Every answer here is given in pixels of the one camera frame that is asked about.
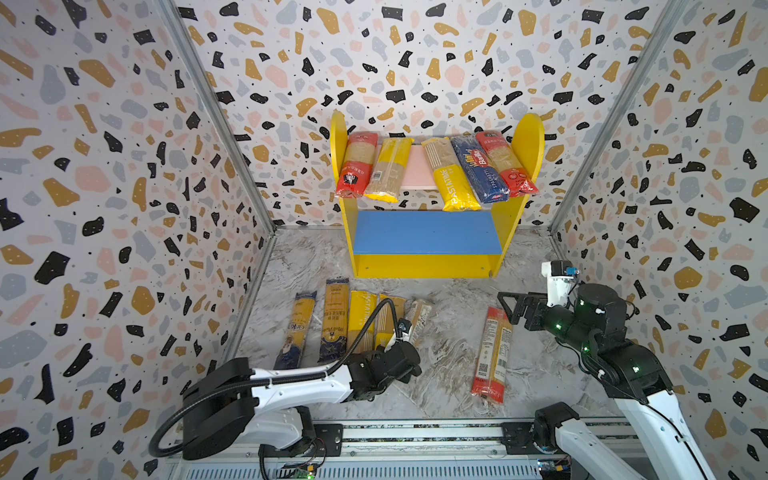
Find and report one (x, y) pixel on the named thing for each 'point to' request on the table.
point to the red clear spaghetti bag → (491, 368)
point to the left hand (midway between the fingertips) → (411, 351)
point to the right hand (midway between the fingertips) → (510, 290)
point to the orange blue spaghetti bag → (334, 343)
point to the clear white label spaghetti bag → (421, 312)
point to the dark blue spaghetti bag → (290, 354)
